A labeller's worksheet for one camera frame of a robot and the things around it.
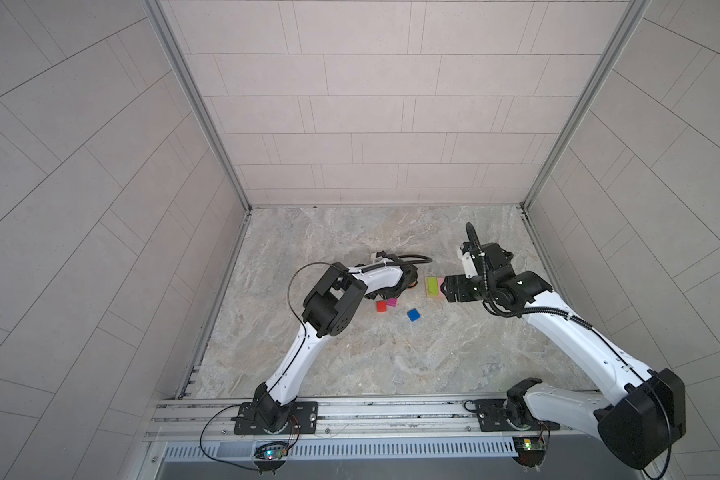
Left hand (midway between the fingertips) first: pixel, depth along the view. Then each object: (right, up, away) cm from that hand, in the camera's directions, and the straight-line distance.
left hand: (356, 280), depth 97 cm
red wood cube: (+8, -7, -7) cm, 12 cm away
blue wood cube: (+18, -9, -8) cm, 21 cm away
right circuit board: (+42, -34, -28) cm, 61 cm away
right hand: (+27, +1, -16) cm, 32 cm away
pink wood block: (+23, 0, -21) cm, 31 cm away
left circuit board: (-17, -32, -32) cm, 48 cm away
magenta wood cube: (+11, -6, -6) cm, 14 cm away
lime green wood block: (+24, -1, -4) cm, 24 cm away
